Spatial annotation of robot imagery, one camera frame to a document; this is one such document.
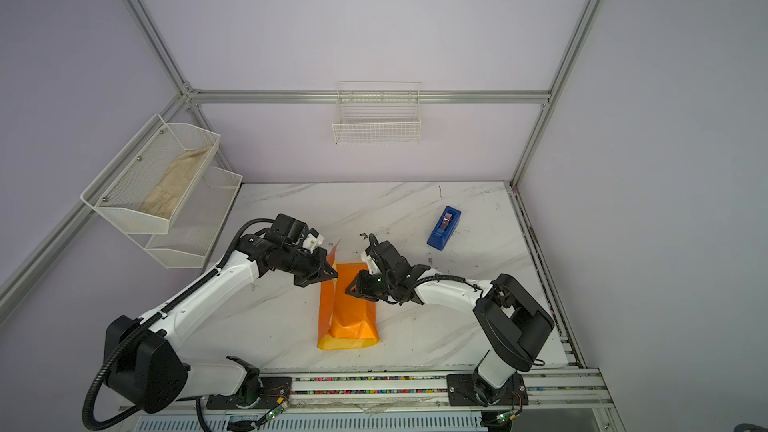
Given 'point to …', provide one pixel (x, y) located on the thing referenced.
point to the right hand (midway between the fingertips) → (343, 298)
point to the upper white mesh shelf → (147, 184)
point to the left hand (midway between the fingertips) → (336, 278)
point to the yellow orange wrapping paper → (345, 321)
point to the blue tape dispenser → (444, 227)
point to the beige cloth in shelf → (164, 198)
